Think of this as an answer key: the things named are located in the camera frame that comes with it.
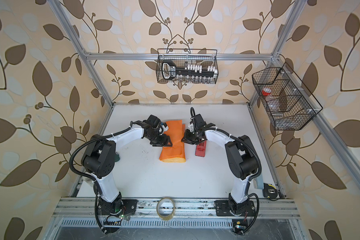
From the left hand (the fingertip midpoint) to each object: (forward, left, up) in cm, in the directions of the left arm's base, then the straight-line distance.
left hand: (169, 143), depth 90 cm
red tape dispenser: (-2, -19, -1) cm, 19 cm away
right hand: (+2, -8, 0) cm, 8 cm away
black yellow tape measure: (-24, -55, -4) cm, 60 cm away
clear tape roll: (-37, 0, -2) cm, 37 cm away
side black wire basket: (+8, -61, +28) cm, 68 cm away
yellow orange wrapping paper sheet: (+8, -3, -1) cm, 9 cm away
